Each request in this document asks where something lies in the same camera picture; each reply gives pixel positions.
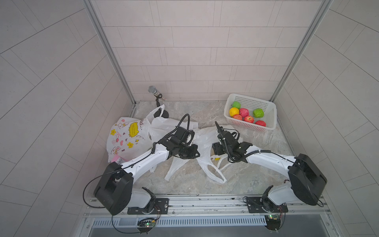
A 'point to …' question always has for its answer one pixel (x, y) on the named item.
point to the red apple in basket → (260, 122)
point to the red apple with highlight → (249, 118)
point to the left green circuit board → (146, 222)
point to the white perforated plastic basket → (251, 103)
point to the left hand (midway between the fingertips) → (202, 155)
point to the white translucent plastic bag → (158, 127)
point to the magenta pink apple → (244, 112)
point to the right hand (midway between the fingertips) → (216, 145)
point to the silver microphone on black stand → (152, 89)
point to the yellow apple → (233, 111)
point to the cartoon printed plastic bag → (130, 138)
